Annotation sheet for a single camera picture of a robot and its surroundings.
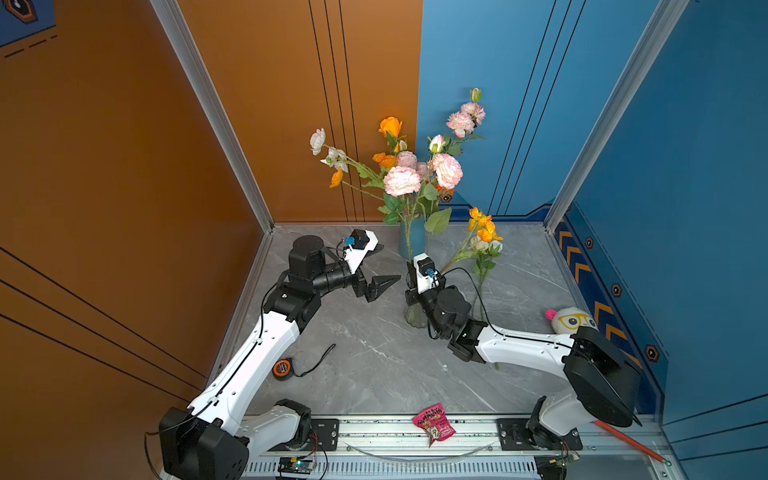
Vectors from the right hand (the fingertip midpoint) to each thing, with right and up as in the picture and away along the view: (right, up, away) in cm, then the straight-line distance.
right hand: (408, 263), depth 77 cm
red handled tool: (+61, -46, -8) cm, 77 cm away
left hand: (-5, +1, -9) cm, 10 cm away
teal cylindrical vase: (+3, +8, +32) cm, 33 cm away
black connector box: (+33, -48, -7) cm, 59 cm away
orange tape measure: (-34, -29, +4) cm, 45 cm away
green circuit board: (-27, -48, -6) cm, 56 cm away
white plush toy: (+47, -17, +9) cm, 51 cm away
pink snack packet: (+7, -39, -1) cm, 40 cm away
